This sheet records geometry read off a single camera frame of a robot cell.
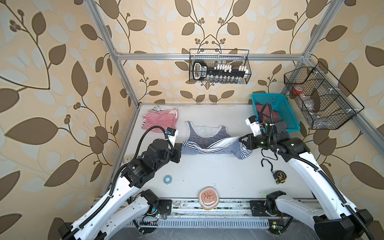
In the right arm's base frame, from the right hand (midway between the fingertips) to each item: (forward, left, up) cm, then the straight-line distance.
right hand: (241, 140), depth 73 cm
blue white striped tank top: (+17, +16, -26) cm, 35 cm away
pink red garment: (+34, -39, -21) cm, 56 cm away
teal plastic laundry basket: (+36, -44, -19) cm, 60 cm away
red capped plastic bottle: (+30, -40, +6) cm, 51 cm away
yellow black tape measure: (-11, -24, -21) cm, 34 cm away
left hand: (-2, +28, +2) cm, 29 cm away
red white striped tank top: (+33, +44, -20) cm, 58 cm away
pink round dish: (-21, +16, -21) cm, 34 cm away
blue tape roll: (-10, +39, -24) cm, 47 cm away
